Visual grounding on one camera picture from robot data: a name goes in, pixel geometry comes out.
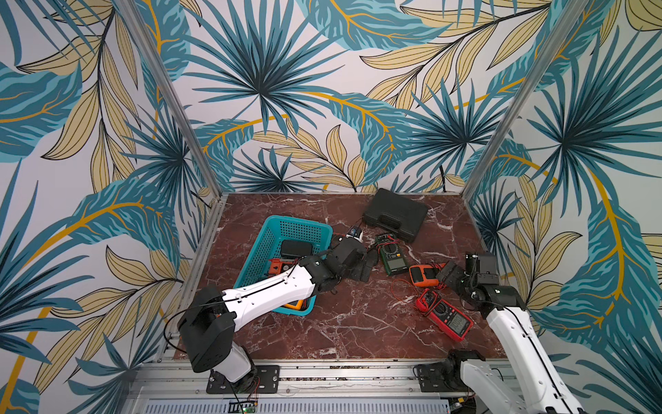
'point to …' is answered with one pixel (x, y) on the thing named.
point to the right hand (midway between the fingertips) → (454, 279)
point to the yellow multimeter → (298, 304)
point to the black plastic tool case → (396, 213)
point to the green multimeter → (392, 255)
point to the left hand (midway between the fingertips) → (356, 263)
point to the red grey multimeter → (448, 317)
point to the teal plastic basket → (268, 246)
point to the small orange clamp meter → (424, 275)
